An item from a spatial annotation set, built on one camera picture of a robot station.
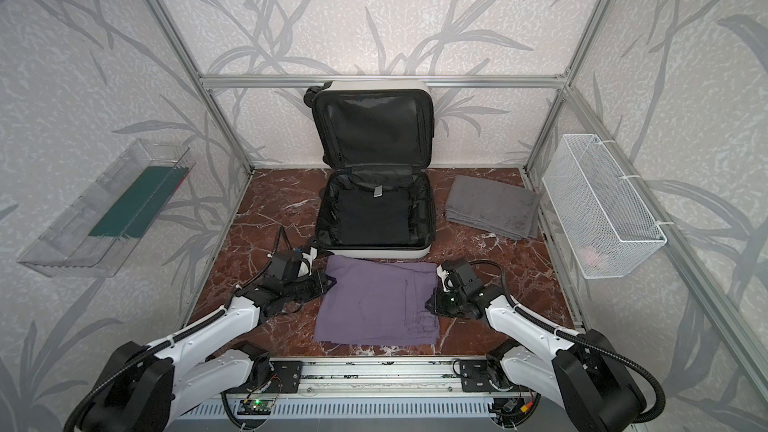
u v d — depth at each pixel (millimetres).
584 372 410
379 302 854
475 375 725
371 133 958
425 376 754
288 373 738
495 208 1052
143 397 398
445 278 784
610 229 601
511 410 751
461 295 665
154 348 434
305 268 716
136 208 622
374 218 999
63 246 584
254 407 713
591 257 722
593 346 418
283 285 669
